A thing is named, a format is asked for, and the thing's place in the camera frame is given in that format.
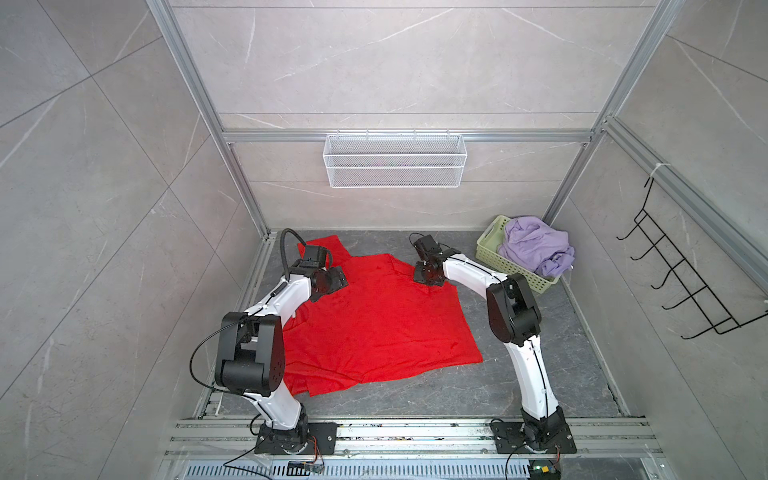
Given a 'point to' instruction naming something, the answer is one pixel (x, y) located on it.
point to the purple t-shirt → (537, 246)
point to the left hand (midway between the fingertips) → (334, 276)
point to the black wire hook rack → (678, 268)
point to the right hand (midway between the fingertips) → (420, 274)
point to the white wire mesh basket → (395, 161)
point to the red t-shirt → (384, 322)
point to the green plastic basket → (487, 243)
